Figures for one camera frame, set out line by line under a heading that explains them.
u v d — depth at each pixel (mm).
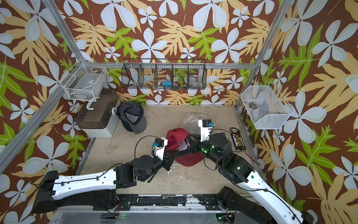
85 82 858
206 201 746
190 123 1035
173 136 650
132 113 1078
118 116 1045
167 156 581
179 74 978
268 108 813
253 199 572
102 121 891
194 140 611
